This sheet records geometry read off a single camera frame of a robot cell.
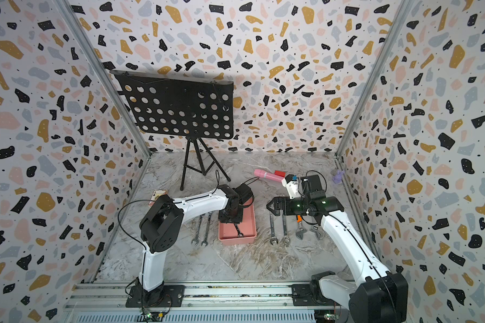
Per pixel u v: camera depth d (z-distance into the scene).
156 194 1.01
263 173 1.09
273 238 0.90
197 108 0.74
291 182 0.72
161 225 0.51
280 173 1.10
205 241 0.88
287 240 0.88
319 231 0.91
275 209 0.69
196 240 0.88
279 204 0.69
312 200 0.60
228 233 0.90
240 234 0.89
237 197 0.70
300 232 0.90
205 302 0.73
